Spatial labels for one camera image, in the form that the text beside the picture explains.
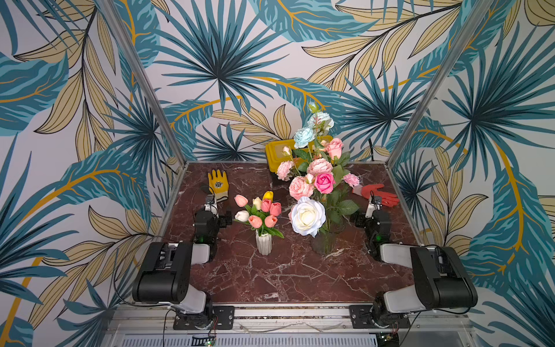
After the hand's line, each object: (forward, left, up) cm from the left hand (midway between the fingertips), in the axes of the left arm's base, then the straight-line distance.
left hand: (217, 208), depth 93 cm
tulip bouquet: (-16, -22, +22) cm, 34 cm away
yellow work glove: (+18, +4, -6) cm, 19 cm away
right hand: (+1, -64, +1) cm, 64 cm away
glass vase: (-12, -45, -5) cm, 47 cm away
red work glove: (+12, -80, -7) cm, 81 cm away
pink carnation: (-5, -50, +27) cm, 56 cm away
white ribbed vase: (-17, -21, +5) cm, 28 cm away
